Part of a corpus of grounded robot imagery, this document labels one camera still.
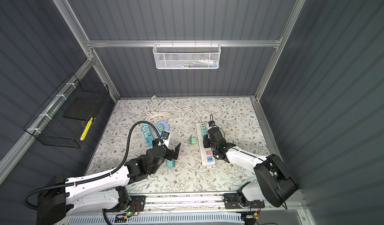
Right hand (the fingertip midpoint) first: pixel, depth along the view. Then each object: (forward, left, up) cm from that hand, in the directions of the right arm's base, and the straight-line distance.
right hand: (208, 136), depth 90 cm
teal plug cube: (+3, +2, 0) cm, 4 cm away
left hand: (-8, +19, +10) cm, 23 cm away
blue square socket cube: (+12, +30, -4) cm, 32 cm away
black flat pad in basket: (+2, +64, +25) cm, 68 cm away
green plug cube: (+8, +3, 0) cm, 9 cm away
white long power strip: (-9, +1, -4) cm, 10 cm away
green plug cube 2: (0, +10, -5) cm, 11 cm away
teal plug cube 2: (-15, +22, -5) cm, 27 cm away
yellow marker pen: (-12, +58, +22) cm, 63 cm away
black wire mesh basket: (-2, +71, +23) cm, 74 cm away
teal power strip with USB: (+3, +39, -3) cm, 39 cm away
